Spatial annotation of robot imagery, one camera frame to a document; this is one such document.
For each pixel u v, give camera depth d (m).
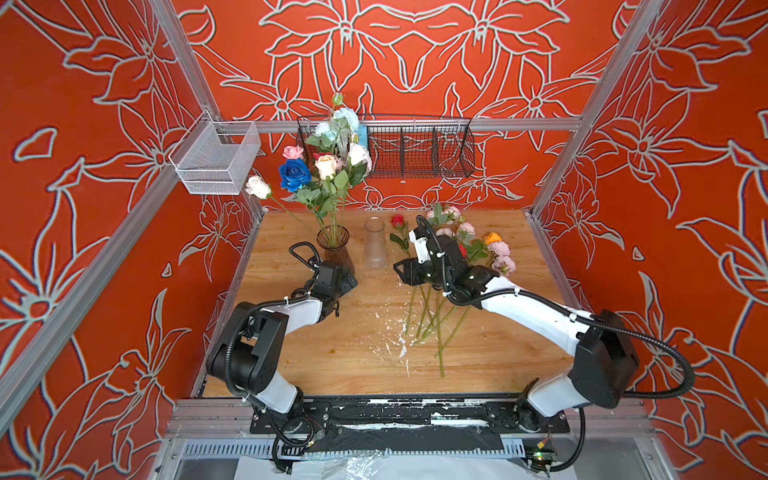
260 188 0.69
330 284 0.73
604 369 0.41
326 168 0.67
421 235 0.71
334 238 0.88
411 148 0.97
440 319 0.90
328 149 0.80
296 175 0.61
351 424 0.73
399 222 1.14
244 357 0.45
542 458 0.68
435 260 0.60
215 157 0.94
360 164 0.74
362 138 0.90
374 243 0.94
